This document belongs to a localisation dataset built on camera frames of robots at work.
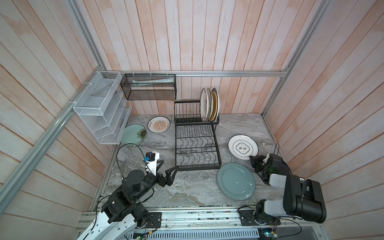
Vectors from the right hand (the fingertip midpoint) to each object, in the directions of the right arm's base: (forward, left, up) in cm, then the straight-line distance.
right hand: (249, 154), depth 93 cm
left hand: (-19, +46, +20) cm, 54 cm away
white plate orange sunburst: (+27, +63, -3) cm, 69 cm away
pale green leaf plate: (+17, +81, -4) cm, 83 cm away
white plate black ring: (+6, +2, -1) cm, 7 cm away
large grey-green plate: (-15, +10, -6) cm, 19 cm away
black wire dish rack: (+10, +34, -1) cm, 35 cm away
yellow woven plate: (+13, +25, +29) cm, 40 cm away
